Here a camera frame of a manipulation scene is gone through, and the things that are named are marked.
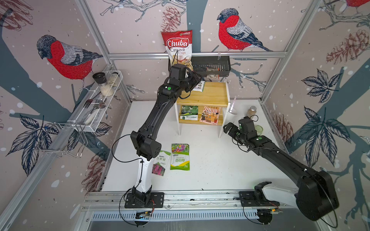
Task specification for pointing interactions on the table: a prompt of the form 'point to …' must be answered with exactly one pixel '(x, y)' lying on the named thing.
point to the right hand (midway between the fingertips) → (227, 128)
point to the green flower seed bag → (180, 157)
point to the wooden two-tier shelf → (215, 94)
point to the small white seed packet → (200, 87)
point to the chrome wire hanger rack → (64, 138)
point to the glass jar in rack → (113, 79)
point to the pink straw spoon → (232, 106)
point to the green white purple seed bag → (161, 163)
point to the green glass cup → (259, 130)
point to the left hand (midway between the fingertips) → (204, 74)
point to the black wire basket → (209, 66)
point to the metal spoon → (101, 105)
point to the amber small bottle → (252, 111)
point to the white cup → (233, 110)
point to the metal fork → (88, 101)
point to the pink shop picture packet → (210, 115)
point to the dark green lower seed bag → (189, 112)
